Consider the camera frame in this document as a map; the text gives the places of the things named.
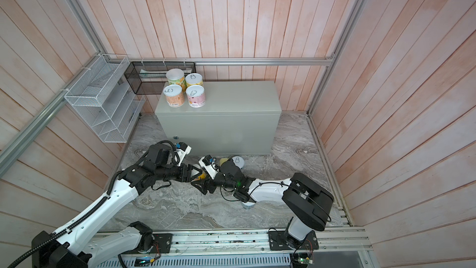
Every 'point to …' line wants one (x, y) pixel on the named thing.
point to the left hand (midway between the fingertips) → (196, 175)
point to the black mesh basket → (149, 77)
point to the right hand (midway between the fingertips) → (197, 176)
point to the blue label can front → (248, 205)
